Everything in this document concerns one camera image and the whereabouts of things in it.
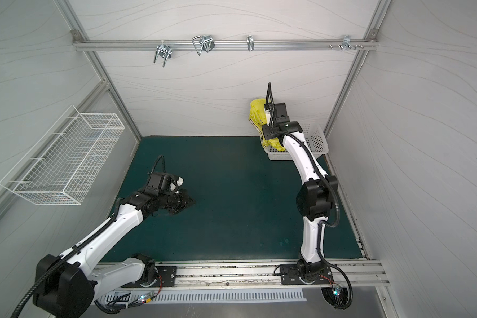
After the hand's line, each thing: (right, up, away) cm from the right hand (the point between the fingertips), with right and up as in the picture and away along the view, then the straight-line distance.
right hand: (271, 125), depth 89 cm
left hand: (-32, -33, -10) cm, 47 cm away
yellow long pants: (-6, +5, -1) cm, 8 cm away
